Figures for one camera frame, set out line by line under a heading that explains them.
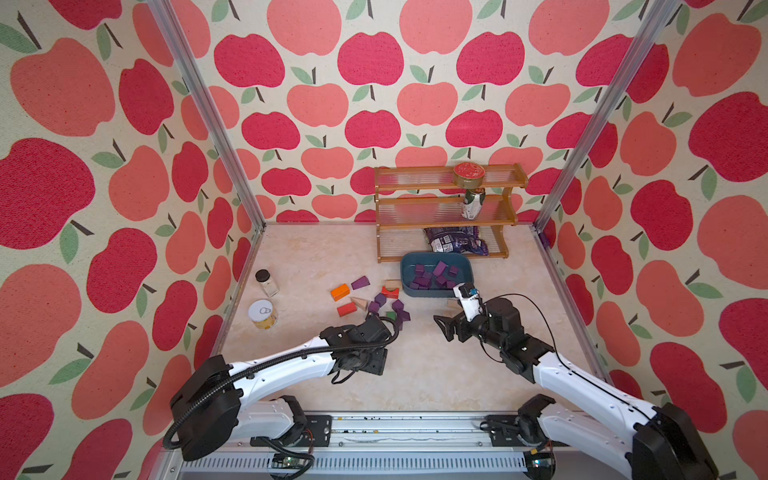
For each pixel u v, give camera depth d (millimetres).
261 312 906
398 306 959
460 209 1012
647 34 723
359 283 1037
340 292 988
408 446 739
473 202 958
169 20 704
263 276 936
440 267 1047
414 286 988
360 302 968
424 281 1023
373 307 968
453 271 1043
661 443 400
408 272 1071
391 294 988
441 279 1035
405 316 954
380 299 981
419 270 1047
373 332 635
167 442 403
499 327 633
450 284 1033
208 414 408
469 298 705
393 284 1010
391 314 958
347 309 959
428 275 1047
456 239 1051
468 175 903
